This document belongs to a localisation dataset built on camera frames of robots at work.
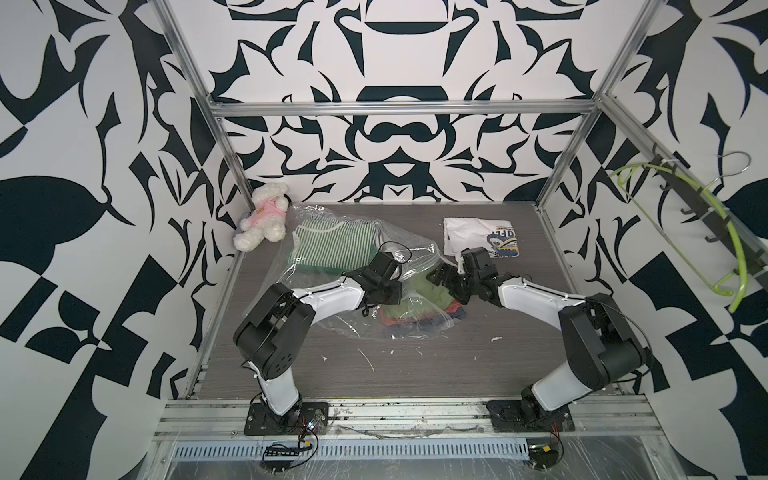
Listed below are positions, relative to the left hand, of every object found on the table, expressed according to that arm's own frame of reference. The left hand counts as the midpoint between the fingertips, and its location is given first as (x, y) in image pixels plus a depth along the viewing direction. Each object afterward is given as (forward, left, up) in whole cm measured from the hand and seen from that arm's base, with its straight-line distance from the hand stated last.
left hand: (397, 289), depth 92 cm
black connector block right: (-42, -31, -5) cm, 53 cm away
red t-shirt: (-8, -16, +1) cm, 18 cm away
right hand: (+2, -11, +3) cm, 12 cm away
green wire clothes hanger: (+18, -62, +27) cm, 70 cm away
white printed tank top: (+20, -38, -2) cm, 43 cm away
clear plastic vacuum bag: (+6, -6, +9) cm, 12 cm away
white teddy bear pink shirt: (+25, +43, +4) cm, 50 cm away
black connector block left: (-42, +30, -4) cm, 51 cm away
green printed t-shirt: (-8, -7, +4) cm, 11 cm away
